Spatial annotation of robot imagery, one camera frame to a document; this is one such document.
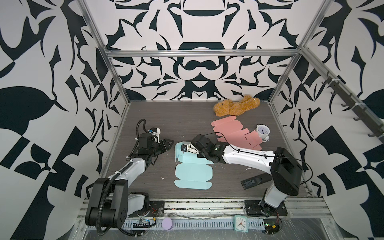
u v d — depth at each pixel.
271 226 0.71
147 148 0.69
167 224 0.63
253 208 0.74
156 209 0.73
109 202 0.42
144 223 0.72
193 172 0.85
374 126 0.54
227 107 1.05
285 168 0.48
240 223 0.69
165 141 0.79
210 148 0.64
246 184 0.81
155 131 0.81
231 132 1.03
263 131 1.00
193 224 0.65
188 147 0.73
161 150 0.78
